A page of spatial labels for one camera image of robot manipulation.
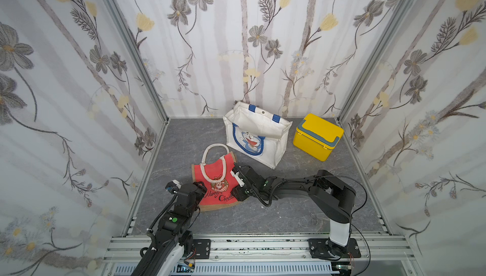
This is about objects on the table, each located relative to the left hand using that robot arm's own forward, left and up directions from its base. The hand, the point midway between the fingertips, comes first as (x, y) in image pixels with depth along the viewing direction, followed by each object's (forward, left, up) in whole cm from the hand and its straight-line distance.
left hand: (204, 184), depth 84 cm
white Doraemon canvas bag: (+16, -24, +15) cm, 33 cm away
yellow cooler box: (+21, -55, +6) cm, 59 cm away
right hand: (0, -13, -4) cm, 14 cm away
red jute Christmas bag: (+8, -4, -5) cm, 10 cm away
